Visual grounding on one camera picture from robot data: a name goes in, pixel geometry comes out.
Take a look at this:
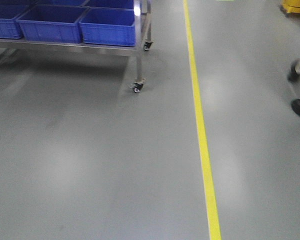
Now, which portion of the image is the steel rack on castors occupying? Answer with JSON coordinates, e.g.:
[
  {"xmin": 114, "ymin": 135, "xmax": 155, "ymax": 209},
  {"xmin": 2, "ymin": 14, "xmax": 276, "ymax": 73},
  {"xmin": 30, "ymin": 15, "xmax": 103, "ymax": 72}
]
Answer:
[{"xmin": 0, "ymin": 0, "xmax": 155, "ymax": 95}]

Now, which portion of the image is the row of blue bins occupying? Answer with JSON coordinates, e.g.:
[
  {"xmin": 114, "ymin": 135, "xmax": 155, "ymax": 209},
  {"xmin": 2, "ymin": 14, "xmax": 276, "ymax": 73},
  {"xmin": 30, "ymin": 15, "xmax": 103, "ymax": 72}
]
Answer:
[{"xmin": 0, "ymin": 0, "xmax": 142, "ymax": 48}]

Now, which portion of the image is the yellow mop bucket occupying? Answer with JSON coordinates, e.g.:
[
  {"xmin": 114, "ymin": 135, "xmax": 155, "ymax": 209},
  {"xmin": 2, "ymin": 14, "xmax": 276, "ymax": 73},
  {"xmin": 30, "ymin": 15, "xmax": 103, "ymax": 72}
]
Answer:
[{"xmin": 279, "ymin": 0, "xmax": 300, "ymax": 15}]

